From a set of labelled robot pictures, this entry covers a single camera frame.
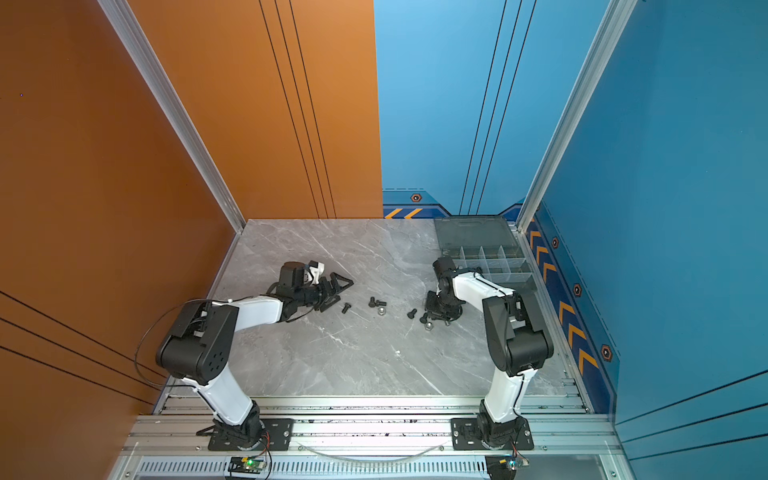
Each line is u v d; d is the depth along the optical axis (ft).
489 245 3.48
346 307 3.17
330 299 2.82
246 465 2.33
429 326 3.00
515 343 1.60
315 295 2.73
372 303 3.17
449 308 2.70
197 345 1.59
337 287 2.74
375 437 2.48
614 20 2.31
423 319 3.08
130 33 2.37
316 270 2.96
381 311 3.14
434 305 2.82
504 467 2.29
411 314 3.08
